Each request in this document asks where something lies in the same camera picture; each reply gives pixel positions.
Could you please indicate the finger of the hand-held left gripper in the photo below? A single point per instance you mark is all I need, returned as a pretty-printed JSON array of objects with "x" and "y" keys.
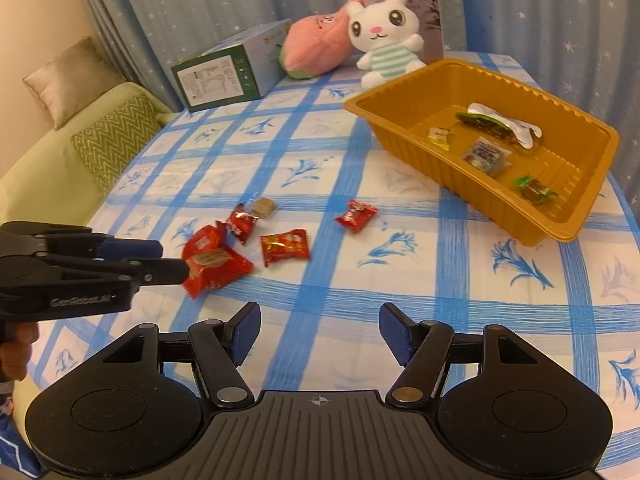
[
  {"x": 160, "y": 272},
  {"x": 132, "y": 249}
]

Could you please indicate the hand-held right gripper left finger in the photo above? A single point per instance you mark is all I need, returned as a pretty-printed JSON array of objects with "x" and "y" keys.
[{"x": 247, "y": 332}]

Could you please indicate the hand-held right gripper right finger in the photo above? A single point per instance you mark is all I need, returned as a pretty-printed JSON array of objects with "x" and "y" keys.
[{"x": 392, "y": 332}]

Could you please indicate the large red snack packet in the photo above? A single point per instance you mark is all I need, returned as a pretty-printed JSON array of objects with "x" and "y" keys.
[{"x": 215, "y": 262}]

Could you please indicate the red rectangular candy packet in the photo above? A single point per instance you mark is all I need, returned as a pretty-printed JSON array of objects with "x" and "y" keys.
[{"x": 285, "y": 247}]

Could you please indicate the small red twisted candy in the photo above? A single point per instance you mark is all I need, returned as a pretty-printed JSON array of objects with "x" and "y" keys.
[{"x": 242, "y": 225}]

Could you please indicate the brown cube candy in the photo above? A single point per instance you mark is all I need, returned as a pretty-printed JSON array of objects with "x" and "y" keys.
[{"x": 263, "y": 208}]

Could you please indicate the red candy with white print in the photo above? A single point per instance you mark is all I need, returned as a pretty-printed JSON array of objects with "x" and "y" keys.
[{"x": 355, "y": 216}]

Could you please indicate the clear nut bar packet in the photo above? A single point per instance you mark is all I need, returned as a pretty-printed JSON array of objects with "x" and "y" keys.
[{"x": 484, "y": 154}]

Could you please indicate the small yellow candy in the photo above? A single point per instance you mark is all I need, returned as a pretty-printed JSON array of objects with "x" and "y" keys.
[{"x": 439, "y": 136}]

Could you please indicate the green candy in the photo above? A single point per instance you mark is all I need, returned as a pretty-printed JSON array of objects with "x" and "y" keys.
[{"x": 535, "y": 189}]

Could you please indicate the orange plastic tray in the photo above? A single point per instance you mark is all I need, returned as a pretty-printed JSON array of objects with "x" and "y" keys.
[{"x": 400, "y": 110}]

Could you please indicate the grey and white snack packet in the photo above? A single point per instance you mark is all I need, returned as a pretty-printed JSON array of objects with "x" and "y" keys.
[{"x": 522, "y": 130}]

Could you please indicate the person's left hand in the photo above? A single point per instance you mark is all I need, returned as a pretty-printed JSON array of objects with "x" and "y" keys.
[{"x": 17, "y": 350}]

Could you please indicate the green zigzag cushion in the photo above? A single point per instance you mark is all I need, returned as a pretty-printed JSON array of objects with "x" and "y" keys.
[{"x": 115, "y": 135}]

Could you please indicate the light green sofa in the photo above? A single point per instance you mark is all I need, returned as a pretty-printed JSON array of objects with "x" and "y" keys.
[{"x": 35, "y": 160}]

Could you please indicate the beige cushion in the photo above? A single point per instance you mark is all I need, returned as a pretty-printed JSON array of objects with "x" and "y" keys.
[{"x": 70, "y": 75}]

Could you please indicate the blue checkered tablecloth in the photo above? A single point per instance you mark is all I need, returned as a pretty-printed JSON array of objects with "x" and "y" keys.
[{"x": 325, "y": 160}]

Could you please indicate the green cardboard box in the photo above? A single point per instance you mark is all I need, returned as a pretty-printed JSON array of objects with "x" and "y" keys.
[{"x": 220, "y": 80}]

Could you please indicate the white bunny plush toy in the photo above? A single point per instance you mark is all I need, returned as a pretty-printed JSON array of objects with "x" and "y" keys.
[{"x": 385, "y": 60}]

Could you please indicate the pink plush toy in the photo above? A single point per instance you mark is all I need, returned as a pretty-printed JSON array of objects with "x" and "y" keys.
[{"x": 315, "y": 42}]

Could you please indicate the dark and white box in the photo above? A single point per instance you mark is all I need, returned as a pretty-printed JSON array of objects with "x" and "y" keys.
[{"x": 430, "y": 15}]

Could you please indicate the blue star curtain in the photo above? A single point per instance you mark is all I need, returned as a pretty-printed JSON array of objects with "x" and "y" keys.
[{"x": 525, "y": 10}]

